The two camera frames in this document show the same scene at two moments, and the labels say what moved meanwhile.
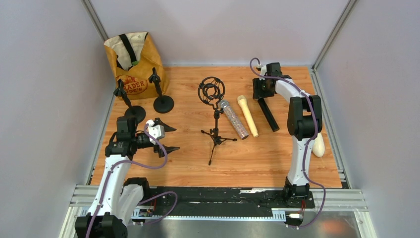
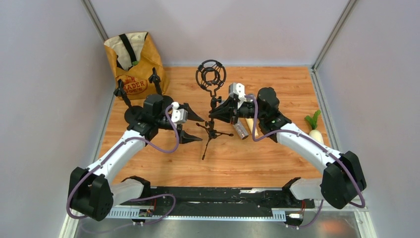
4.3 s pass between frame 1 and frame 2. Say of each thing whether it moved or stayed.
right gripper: moved
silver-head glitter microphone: stayed
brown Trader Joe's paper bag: stayed
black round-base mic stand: stayed
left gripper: moved
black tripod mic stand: moved
